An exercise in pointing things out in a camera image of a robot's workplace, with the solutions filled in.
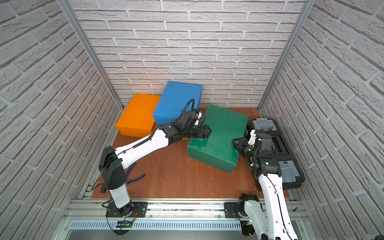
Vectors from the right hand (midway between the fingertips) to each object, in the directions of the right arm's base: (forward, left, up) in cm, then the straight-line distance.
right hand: (235, 142), depth 75 cm
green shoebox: (-4, +10, +1) cm, 11 cm away
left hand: (+7, +12, +2) cm, 14 cm away
